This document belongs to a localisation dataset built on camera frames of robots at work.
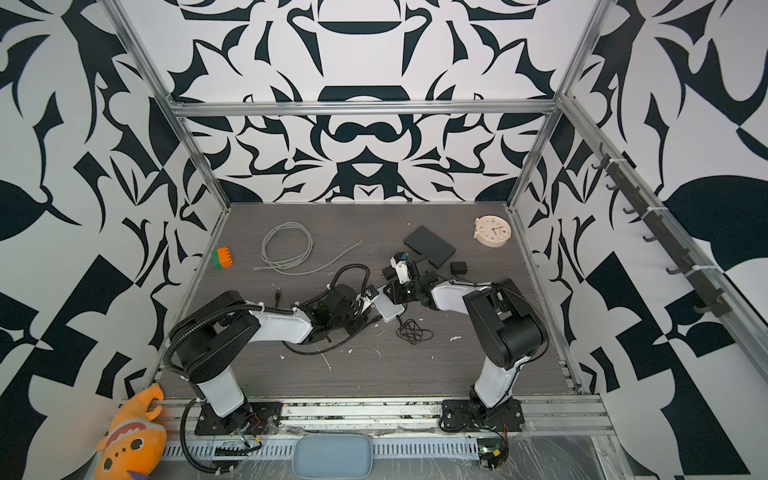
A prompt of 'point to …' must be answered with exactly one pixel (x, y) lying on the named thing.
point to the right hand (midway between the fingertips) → (389, 291)
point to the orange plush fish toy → (135, 443)
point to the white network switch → (386, 308)
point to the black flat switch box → (430, 245)
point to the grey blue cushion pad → (333, 457)
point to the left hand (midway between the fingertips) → (370, 303)
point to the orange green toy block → (222, 258)
